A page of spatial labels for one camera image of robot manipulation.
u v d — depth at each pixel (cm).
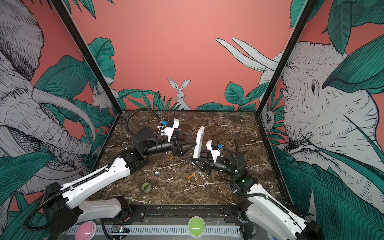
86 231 68
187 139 66
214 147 59
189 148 58
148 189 82
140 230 70
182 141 59
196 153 62
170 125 55
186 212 76
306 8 70
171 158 95
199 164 64
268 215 48
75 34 78
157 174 87
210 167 59
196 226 69
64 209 38
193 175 88
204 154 68
